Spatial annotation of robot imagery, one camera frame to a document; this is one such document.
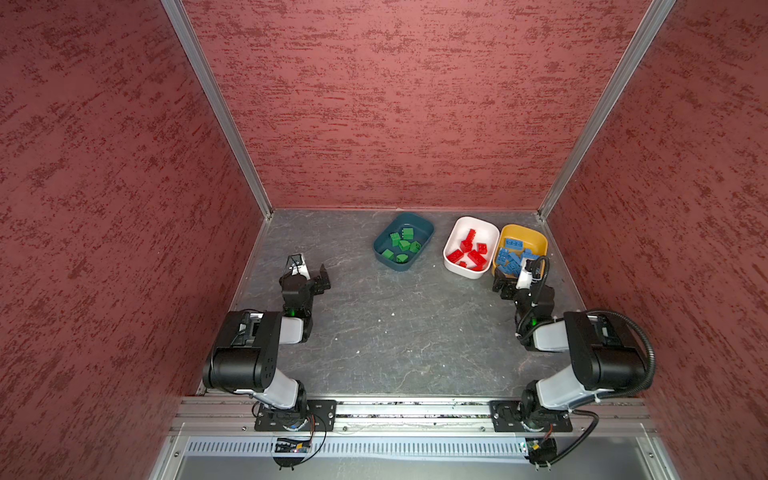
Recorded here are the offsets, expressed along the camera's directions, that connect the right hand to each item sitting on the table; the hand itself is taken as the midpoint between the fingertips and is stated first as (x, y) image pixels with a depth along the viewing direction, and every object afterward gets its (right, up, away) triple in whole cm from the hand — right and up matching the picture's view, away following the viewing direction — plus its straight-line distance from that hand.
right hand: (507, 273), depth 93 cm
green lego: (-31, +13, +18) cm, 38 cm away
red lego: (-4, +7, +14) cm, 16 cm away
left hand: (-63, 0, +1) cm, 63 cm away
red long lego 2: (-14, +4, +13) cm, 20 cm away
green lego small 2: (-28, +8, +14) cm, 33 cm away
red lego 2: (-7, +4, +12) cm, 15 cm away
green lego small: (-36, +11, +16) cm, 41 cm away
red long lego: (-7, +12, +18) cm, 22 cm away
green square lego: (-38, +5, +11) cm, 40 cm away
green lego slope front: (-33, +4, +10) cm, 35 cm away
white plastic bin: (-13, +13, +15) cm, 24 cm away
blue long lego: (+10, +9, +16) cm, 21 cm away
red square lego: (-10, +8, +14) cm, 19 cm away
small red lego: (-12, +2, +10) cm, 16 cm away
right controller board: (0, -41, -22) cm, 47 cm away
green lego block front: (-32, +8, +14) cm, 36 cm away
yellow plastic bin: (+17, +9, +16) cm, 25 cm away
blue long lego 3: (+5, +2, +10) cm, 12 cm away
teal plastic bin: (-25, +13, +19) cm, 34 cm away
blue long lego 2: (+12, +5, +11) cm, 17 cm away
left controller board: (-62, -42, -20) cm, 78 cm away
